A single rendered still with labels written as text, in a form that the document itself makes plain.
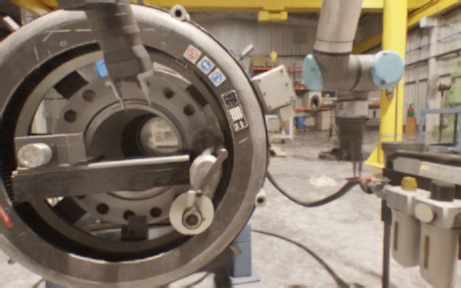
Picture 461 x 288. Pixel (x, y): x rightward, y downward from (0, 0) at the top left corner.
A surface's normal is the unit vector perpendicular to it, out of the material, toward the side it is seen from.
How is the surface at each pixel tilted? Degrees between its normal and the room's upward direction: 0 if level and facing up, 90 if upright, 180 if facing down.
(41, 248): 90
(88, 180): 90
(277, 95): 90
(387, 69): 90
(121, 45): 122
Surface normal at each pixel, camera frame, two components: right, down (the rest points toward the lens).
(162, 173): 0.17, 0.08
